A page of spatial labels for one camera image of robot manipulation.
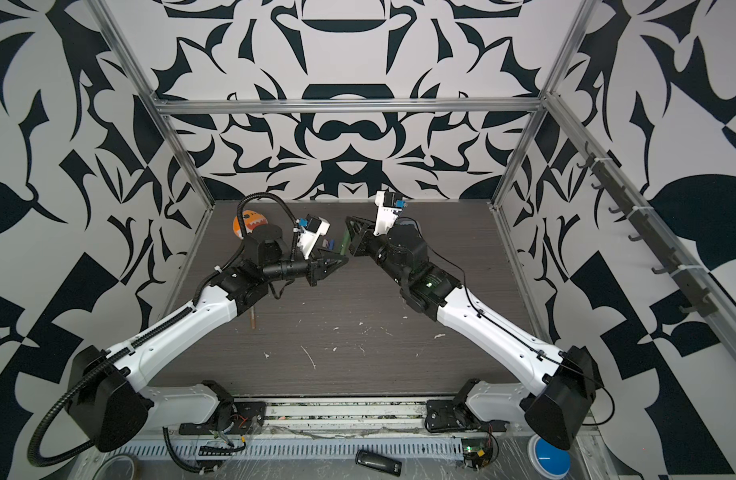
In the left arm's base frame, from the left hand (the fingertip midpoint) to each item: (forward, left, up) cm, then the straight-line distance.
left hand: (346, 248), depth 70 cm
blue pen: (-2, +3, +4) cm, 5 cm away
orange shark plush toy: (+28, +33, -20) cm, 48 cm away
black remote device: (-39, -6, -29) cm, 49 cm away
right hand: (+2, 0, +6) cm, 7 cm away
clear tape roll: (-38, +52, -29) cm, 70 cm away
